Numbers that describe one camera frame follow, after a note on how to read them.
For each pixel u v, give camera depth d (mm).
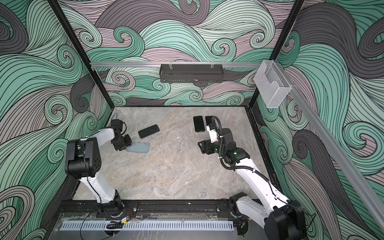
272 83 792
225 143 589
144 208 748
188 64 925
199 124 1102
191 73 956
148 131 1047
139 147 978
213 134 698
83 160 493
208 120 1106
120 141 814
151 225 697
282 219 375
